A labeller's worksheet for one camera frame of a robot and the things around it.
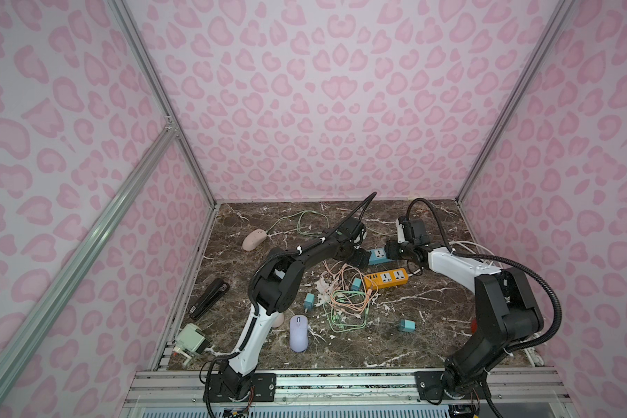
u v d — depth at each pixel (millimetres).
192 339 786
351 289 902
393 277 927
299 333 815
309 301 865
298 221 1134
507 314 466
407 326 805
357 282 902
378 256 980
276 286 583
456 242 1040
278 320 845
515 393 734
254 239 1036
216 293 903
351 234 801
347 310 866
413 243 750
